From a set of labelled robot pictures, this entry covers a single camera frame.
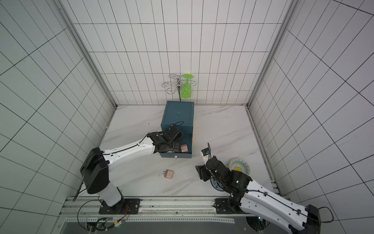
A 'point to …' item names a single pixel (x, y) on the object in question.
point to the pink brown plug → (184, 147)
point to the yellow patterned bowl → (239, 164)
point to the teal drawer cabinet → (180, 113)
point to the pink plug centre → (168, 174)
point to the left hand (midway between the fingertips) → (172, 147)
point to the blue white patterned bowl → (215, 185)
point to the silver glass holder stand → (173, 86)
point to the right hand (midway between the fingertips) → (196, 166)
